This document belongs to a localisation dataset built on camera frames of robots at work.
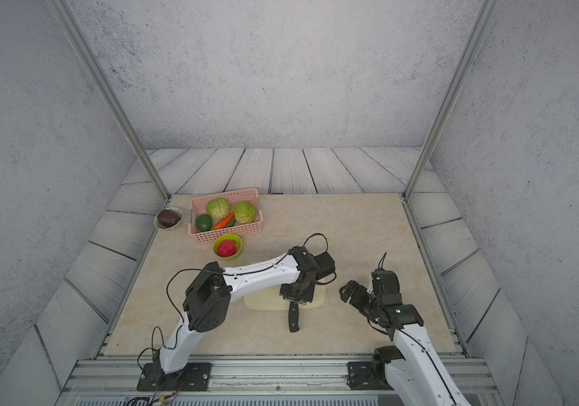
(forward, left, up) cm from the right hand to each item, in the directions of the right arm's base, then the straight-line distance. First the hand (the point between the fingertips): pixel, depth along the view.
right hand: (352, 295), depth 81 cm
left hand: (-2, +15, -3) cm, 15 cm away
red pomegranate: (+19, +45, -1) cm, 48 cm away
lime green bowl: (+25, +45, -3) cm, 52 cm away
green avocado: (+32, +57, -2) cm, 65 cm away
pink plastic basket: (+41, +62, -2) cm, 74 cm away
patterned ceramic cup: (+32, +71, +1) cm, 78 cm away
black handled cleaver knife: (-6, +19, -3) cm, 20 cm away
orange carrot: (+33, +49, -4) cm, 59 cm away
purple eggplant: (+32, +71, +1) cm, 78 cm away
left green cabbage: (+38, +51, +1) cm, 64 cm away
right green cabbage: (+35, +39, +1) cm, 53 cm away
